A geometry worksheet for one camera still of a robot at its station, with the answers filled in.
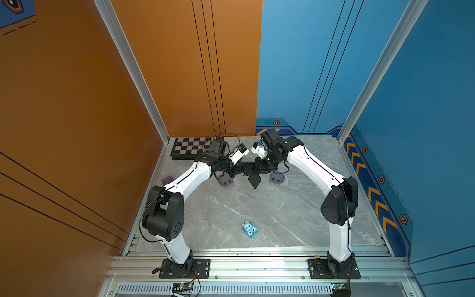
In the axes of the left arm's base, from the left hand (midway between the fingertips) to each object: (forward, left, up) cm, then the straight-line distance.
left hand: (243, 163), depth 89 cm
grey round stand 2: (-1, +10, -14) cm, 17 cm away
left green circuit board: (-48, +23, -16) cm, 56 cm away
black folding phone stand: (-4, -3, +2) cm, 6 cm away
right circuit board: (-48, -39, -17) cm, 64 cm away
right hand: (-7, -5, +2) cm, 9 cm away
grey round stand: (0, -18, -14) cm, 23 cm away
